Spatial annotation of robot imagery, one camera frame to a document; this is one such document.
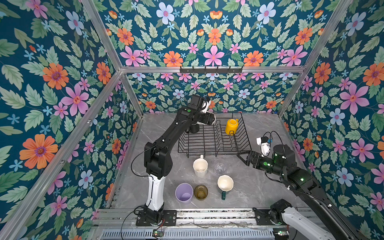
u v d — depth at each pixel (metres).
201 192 0.81
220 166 0.91
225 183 0.81
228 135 1.03
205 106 0.75
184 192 0.82
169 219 0.74
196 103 0.69
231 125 0.98
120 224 0.71
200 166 0.87
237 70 0.91
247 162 0.60
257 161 0.59
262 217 0.73
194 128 1.04
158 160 0.52
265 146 0.63
